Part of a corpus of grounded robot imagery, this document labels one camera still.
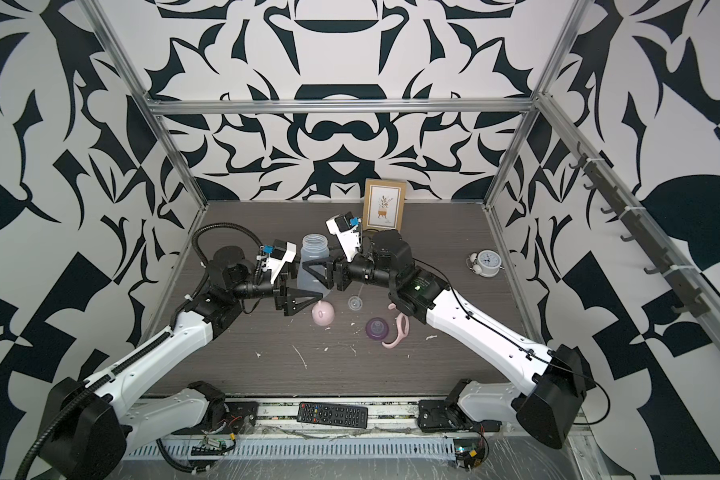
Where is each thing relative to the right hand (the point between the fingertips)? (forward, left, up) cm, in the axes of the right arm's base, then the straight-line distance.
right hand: (311, 256), depth 64 cm
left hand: (0, -1, -7) cm, 7 cm away
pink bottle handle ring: (-5, -21, -31) cm, 38 cm away
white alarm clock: (+18, -51, -30) cm, 62 cm away
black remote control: (-24, -3, -32) cm, 41 cm away
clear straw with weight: (+5, -8, -31) cm, 33 cm away
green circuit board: (-32, -35, -35) cm, 59 cm away
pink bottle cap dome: (0, +1, -29) cm, 29 cm away
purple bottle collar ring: (-3, -15, -31) cm, 35 cm away
